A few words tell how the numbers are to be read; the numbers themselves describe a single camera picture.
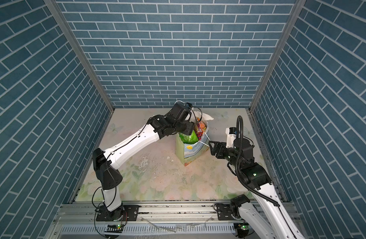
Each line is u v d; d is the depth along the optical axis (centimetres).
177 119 57
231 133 62
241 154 49
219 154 61
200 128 81
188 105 68
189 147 72
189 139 80
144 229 71
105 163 45
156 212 75
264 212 45
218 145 62
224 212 74
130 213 73
